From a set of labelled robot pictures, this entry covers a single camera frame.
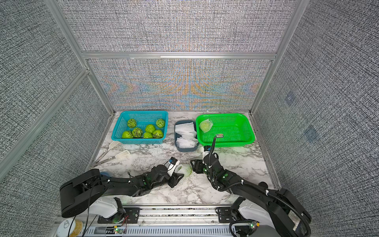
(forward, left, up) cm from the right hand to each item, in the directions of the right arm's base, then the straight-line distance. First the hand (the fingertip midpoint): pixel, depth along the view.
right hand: (193, 158), depth 83 cm
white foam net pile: (+15, +3, -3) cm, 15 cm away
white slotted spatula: (+6, +45, -8) cm, 46 cm away
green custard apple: (+25, -9, -3) cm, 27 cm away
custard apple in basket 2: (+22, +38, -5) cm, 44 cm away
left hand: (-7, +5, -5) cm, 10 cm away
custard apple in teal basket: (+30, +44, -6) cm, 54 cm away
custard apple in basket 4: (+19, +23, -4) cm, 30 cm away
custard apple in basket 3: (+19, +43, -4) cm, 47 cm away
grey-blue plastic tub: (+21, +11, -8) cm, 25 cm away
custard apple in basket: (+30, +23, -6) cm, 38 cm away
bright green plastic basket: (+29, -34, -12) cm, 46 cm away
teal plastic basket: (+35, +37, -7) cm, 51 cm away
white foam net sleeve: (+25, -9, -3) cm, 27 cm away
